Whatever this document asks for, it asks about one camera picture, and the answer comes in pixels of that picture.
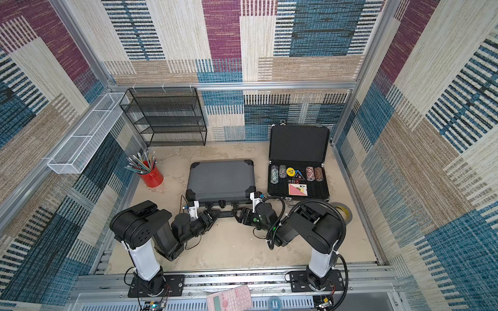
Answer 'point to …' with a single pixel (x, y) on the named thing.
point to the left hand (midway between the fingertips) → (221, 215)
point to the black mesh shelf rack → (167, 116)
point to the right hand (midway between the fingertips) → (238, 214)
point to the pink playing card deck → (297, 189)
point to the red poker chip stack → (310, 173)
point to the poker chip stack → (274, 174)
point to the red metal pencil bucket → (153, 179)
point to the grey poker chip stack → (282, 171)
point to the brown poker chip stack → (318, 172)
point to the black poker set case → (297, 155)
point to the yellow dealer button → (290, 172)
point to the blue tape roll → (275, 304)
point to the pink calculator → (238, 299)
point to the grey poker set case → (221, 181)
